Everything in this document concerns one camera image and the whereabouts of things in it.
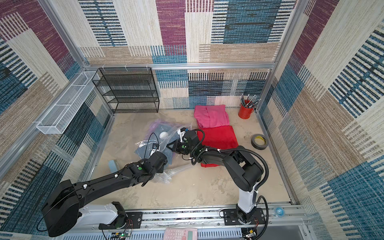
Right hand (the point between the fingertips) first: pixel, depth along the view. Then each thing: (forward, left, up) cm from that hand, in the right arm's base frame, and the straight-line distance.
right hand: (169, 147), depth 87 cm
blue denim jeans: (+5, +8, -3) cm, 10 cm away
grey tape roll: (+5, -56, -11) cm, 58 cm away
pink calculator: (-40, -7, -10) cm, 41 cm away
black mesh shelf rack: (+43, +32, +8) cm, 55 cm away
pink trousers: (+28, -24, -5) cm, 38 cm away
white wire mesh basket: (0, +50, +23) cm, 55 cm away
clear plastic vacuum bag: (-4, -5, -13) cm, 14 cm away
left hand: (-7, +5, -4) cm, 9 cm away
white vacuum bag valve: (+8, +4, +1) cm, 9 cm away
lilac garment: (+12, -4, +4) cm, 13 cm away
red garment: (+12, -30, -8) cm, 33 cm away
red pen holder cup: (+34, -52, -8) cm, 62 cm away
